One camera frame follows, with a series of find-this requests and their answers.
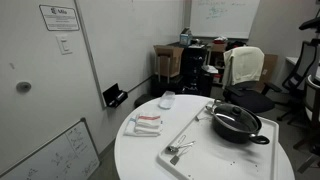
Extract black pot with glass lid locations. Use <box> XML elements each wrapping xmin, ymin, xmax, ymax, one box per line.
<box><xmin>213</xmin><ymin>102</ymin><xmax>260</xmax><ymax>134</ymax></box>

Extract round grey wall bumper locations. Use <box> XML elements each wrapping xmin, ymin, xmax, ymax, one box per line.
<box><xmin>15</xmin><ymin>81</ymin><xmax>33</xmax><ymax>93</ymax></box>

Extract black mesh office chair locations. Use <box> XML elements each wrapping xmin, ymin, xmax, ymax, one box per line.
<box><xmin>275</xmin><ymin>40</ymin><xmax>319</xmax><ymax>126</ymax></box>

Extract cream cloth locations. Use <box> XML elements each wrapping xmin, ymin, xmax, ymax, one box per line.
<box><xmin>222</xmin><ymin>46</ymin><xmax>265</xmax><ymax>88</ymax></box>

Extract white wall sign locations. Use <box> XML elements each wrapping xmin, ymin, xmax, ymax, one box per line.
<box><xmin>38</xmin><ymin>4</ymin><xmax>81</xmax><ymax>32</ymax></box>

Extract white papers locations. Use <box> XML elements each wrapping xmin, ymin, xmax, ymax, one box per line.
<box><xmin>201</xmin><ymin>64</ymin><xmax>219</xmax><ymax>75</ymax></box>

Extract white desk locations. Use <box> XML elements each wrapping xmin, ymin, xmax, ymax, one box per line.
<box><xmin>285</xmin><ymin>55</ymin><xmax>303</xmax><ymax>67</ymax></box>

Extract white plastic tray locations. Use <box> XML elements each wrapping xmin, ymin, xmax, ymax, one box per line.
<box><xmin>157</xmin><ymin>99</ymin><xmax>280</xmax><ymax>180</ymax></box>

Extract blue tissue box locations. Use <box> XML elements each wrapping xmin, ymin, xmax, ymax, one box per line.
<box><xmin>179</xmin><ymin>27</ymin><xmax>193</xmax><ymax>46</ymax></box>

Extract wooden shelf unit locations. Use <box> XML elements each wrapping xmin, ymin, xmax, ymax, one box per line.
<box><xmin>206</xmin><ymin>41</ymin><xmax>232</xmax><ymax>86</ymax></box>

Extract folded white striped cloth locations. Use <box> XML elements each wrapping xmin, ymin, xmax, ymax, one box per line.
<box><xmin>123</xmin><ymin>112</ymin><xmax>163</xmax><ymax>138</ymax></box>

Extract flat brown cardboard sheet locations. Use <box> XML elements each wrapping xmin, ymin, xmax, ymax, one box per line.
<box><xmin>254</xmin><ymin>53</ymin><xmax>279</xmax><ymax>94</ymax></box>

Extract small flat-handled metal utensil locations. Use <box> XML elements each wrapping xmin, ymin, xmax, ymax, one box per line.
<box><xmin>169</xmin><ymin>145</ymin><xmax>193</xmax><ymax>166</ymax></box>

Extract white light switch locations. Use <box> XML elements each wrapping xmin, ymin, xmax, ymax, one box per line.
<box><xmin>55</xmin><ymin>34</ymin><xmax>73</xmax><ymax>56</ymax></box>

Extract black cooking pot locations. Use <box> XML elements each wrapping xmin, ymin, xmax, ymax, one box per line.
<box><xmin>204</xmin><ymin>99</ymin><xmax>271</xmax><ymax>146</ymax></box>

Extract large wall whiteboard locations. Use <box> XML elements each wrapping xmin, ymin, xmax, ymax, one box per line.
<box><xmin>73</xmin><ymin>0</ymin><xmax>188</xmax><ymax>109</ymax></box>

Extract red item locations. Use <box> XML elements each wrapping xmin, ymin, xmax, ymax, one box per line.
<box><xmin>213</xmin><ymin>35</ymin><xmax>229</xmax><ymax>45</ymax></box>

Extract whiteboard with green writing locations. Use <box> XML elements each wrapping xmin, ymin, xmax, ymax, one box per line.
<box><xmin>189</xmin><ymin>0</ymin><xmax>261</xmax><ymax>40</ymax></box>

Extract small leaning whiteboard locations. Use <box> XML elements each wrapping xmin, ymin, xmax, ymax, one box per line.
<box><xmin>0</xmin><ymin>117</ymin><xmax>101</xmax><ymax>180</ymax></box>

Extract clear plastic container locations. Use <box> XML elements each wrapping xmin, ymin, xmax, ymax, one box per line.
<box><xmin>158</xmin><ymin>90</ymin><xmax>176</xmax><ymax>110</ymax></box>

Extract black wall marker holder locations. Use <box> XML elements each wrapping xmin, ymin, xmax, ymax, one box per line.
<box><xmin>102</xmin><ymin>83</ymin><xmax>129</xmax><ymax>109</ymax></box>

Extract open cardboard box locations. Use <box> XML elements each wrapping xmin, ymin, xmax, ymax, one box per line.
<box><xmin>153</xmin><ymin>44</ymin><xmax>185</xmax><ymax>84</ymax></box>

